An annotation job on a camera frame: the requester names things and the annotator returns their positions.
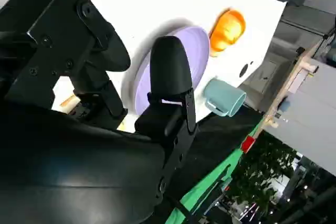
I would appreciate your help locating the orange and white bread roll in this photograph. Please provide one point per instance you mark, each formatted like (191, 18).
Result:
(228, 32)

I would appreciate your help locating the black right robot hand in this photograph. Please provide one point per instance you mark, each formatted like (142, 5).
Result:
(65, 161)

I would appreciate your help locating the lilac plate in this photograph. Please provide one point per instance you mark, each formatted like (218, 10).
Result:
(199, 43)

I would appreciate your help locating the wooden frame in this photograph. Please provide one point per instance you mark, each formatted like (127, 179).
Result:
(288, 87)

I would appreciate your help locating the pale green mug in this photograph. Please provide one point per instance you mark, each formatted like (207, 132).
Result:
(223, 98)

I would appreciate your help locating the black backdrop cloth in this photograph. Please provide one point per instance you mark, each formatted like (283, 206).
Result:
(223, 134)

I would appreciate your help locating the grey cabinet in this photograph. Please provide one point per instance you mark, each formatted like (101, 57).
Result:
(312, 119)

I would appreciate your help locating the green plant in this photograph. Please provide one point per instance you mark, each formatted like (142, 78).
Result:
(262, 171)

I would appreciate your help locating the red clamp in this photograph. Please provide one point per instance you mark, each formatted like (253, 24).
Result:
(248, 144)

